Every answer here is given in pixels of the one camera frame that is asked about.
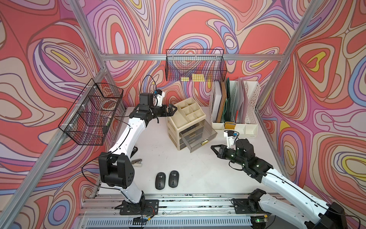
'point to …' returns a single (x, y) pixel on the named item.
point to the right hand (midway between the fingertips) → (211, 151)
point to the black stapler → (134, 151)
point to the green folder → (226, 113)
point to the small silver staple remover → (137, 162)
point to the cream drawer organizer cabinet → (188, 113)
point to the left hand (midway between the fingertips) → (172, 108)
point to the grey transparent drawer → (197, 135)
